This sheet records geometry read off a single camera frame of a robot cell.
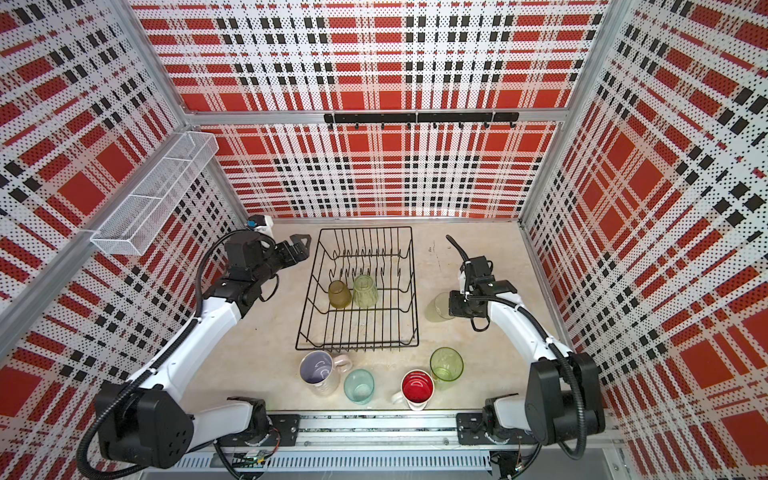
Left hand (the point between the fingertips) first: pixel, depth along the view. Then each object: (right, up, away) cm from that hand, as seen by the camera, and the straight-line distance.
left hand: (299, 245), depth 81 cm
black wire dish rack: (+23, -3, +26) cm, 35 cm away
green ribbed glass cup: (+16, -16, +18) cm, 29 cm away
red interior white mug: (+33, -40, +2) cm, 52 cm away
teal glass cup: (+17, -38, 0) cm, 42 cm away
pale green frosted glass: (+39, -18, +2) cm, 43 cm away
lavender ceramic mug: (+6, -35, 0) cm, 35 cm away
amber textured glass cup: (+9, -15, +10) cm, 20 cm away
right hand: (+44, -19, +5) cm, 48 cm away
